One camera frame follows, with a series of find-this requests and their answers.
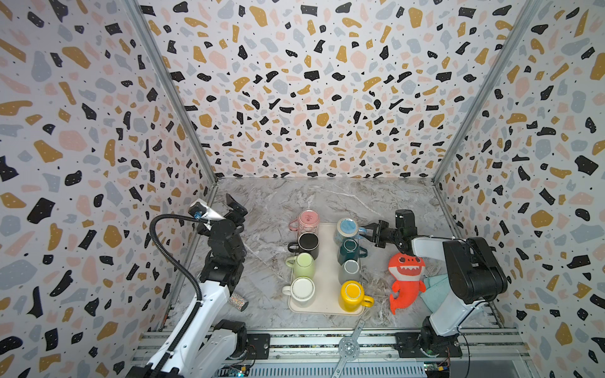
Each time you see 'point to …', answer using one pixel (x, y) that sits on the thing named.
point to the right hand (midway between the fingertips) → (357, 222)
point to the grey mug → (350, 270)
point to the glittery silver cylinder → (238, 302)
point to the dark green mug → (350, 250)
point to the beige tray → (326, 276)
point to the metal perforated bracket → (348, 350)
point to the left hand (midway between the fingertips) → (218, 199)
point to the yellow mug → (351, 297)
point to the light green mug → (303, 264)
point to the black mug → (307, 242)
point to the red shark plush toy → (407, 270)
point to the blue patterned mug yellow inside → (347, 228)
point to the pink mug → (307, 221)
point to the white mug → (302, 289)
